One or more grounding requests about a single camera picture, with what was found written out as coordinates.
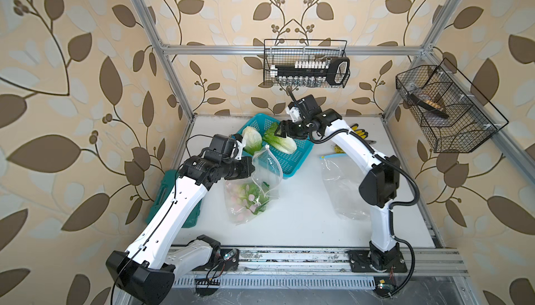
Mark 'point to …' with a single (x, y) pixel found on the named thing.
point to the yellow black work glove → (361, 132)
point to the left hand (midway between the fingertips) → (251, 165)
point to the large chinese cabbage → (283, 145)
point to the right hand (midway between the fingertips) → (280, 134)
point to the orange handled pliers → (370, 141)
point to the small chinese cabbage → (252, 138)
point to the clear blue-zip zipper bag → (343, 177)
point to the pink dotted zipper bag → (246, 198)
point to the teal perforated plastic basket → (289, 161)
